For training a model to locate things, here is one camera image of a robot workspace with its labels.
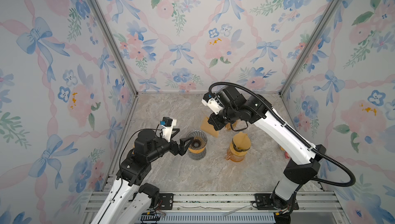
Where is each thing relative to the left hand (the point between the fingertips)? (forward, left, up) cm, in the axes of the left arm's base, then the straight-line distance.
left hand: (185, 133), depth 66 cm
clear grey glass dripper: (+5, -6, -16) cm, 18 cm away
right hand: (+6, -10, +2) cm, 12 cm away
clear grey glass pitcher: (0, -5, -25) cm, 26 cm away
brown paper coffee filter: (+4, -28, -14) cm, 32 cm away
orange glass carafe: (-2, -25, -19) cm, 32 cm away
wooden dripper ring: (0, -4, -18) cm, 19 cm away
